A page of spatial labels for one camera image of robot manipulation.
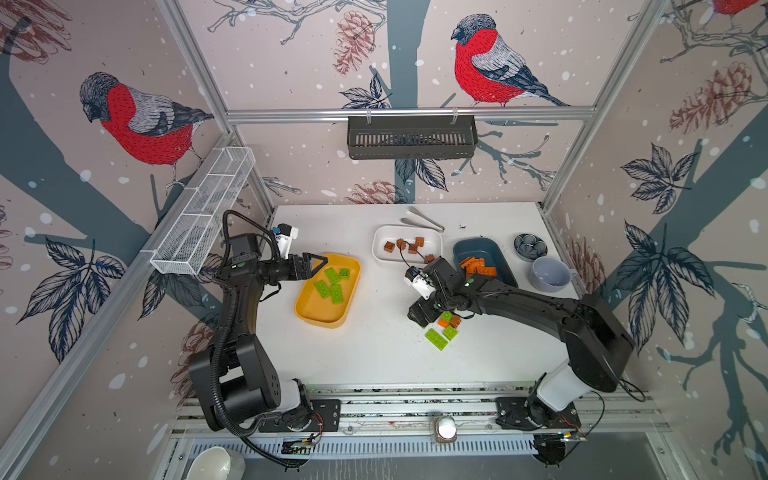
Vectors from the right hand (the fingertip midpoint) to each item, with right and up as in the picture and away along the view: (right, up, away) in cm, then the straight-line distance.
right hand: (416, 309), depth 86 cm
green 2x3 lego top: (-25, +2, +9) cm, 27 cm away
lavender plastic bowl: (+45, +9, +11) cm, 48 cm away
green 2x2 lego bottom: (+10, -7, 0) cm, 12 cm away
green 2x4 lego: (-30, +4, +12) cm, 33 cm away
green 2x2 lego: (-24, +9, +14) cm, 29 cm away
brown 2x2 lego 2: (+7, +14, +18) cm, 23 cm away
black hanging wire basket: (0, +57, +18) cm, 60 cm away
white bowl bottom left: (-46, -27, -23) cm, 58 cm away
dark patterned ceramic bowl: (+43, +18, +20) cm, 51 cm away
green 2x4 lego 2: (-28, +8, +16) cm, 33 cm away
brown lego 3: (+12, -4, +2) cm, 13 cm away
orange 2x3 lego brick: (+26, +9, +15) cm, 31 cm away
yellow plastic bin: (-29, +1, +9) cm, 30 cm away
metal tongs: (+11, +25, +29) cm, 39 cm away
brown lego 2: (0, +16, +20) cm, 26 cm away
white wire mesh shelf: (-58, +21, -15) cm, 63 cm away
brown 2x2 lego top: (+3, +19, +22) cm, 30 cm away
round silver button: (+4, -19, -24) cm, 31 cm away
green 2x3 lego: (+7, +1, -10) cm, 12 cm away
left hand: (-29, +15, -6) cm, 33 cm away
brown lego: (-8, +17, +21) cm, 28 cm away
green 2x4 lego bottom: (+6, -9, 0) cm, 11 cm away
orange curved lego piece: (+18, +12, +15) cm, 26 cm away
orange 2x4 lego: (+21, +12, +15) cm, 28 cm away
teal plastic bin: (+27, +17, +17) cm, 36 cm away
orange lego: (+8, -5, +3) cm, 10 cm away
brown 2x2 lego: (-4, +18, +21) cm, 28 cm away
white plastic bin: (-1, +23, +29) cm, 37 cm away
